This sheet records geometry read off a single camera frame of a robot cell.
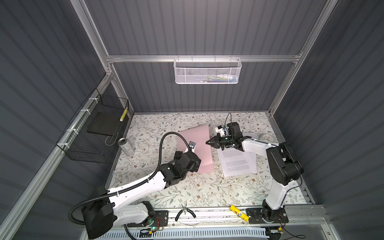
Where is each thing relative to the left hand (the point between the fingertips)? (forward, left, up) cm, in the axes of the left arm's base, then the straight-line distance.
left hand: (190, 155), depth 80 cm
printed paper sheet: (+2, -28, -15) cm, 31 cm away
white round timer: (+17, -53, -11) cm, 57 cm away
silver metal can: (+11, +38, -7) cm, 40 cm away
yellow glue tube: (-26, -23, -12) cm, 37 cm away
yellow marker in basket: (+21, +36, +13) cm, 43 cm away
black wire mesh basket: (+8, +48, +12) cm, 51 cm away
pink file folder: (+15, -6, -3) cm, 17 cm away
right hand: (+9, -11, -4) cm, 14 cm away
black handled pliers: (-23, +4, -15) cm, 28 cm away
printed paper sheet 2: (+15, -19, +2) cm, 24 cm away
